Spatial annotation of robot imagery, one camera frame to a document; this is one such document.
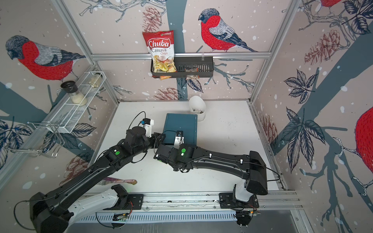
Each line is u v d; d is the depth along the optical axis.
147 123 0.66
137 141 0.55
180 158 0.47
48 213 0.38
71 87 0.68
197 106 1.04
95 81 0.84
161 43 0.81
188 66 1.07
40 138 0.60
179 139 0.64
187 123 0.79
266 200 0.75
